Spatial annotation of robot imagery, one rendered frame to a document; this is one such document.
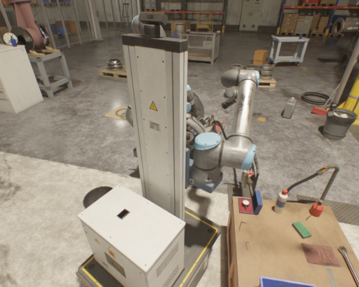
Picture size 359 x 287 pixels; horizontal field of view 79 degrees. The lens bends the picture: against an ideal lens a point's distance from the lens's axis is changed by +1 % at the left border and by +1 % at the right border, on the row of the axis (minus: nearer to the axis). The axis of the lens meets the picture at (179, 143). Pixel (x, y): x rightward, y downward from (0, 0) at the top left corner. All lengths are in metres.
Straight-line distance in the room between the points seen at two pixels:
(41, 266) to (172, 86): 1.96
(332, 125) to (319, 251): 2.68
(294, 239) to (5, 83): 5.13
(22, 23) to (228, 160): 5.50
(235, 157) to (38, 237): 2.08
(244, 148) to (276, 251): 0.85
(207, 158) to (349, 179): 2.58
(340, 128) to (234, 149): 3.16
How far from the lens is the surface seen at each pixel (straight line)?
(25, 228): 2.82
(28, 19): 6.10
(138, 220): 1.38
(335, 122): 4.21
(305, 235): 1.94
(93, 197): 2.40
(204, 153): 1.23
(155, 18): 1.05
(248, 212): 1.95
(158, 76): 1.07
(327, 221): 2.16
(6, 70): 5.39
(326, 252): 1.93
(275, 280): 1.57
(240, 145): 1.24
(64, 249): 2.48
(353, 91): 5.11
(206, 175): 1.31
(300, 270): 1.80
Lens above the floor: 1.92
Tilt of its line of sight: 33 degrees down
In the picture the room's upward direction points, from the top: straight up
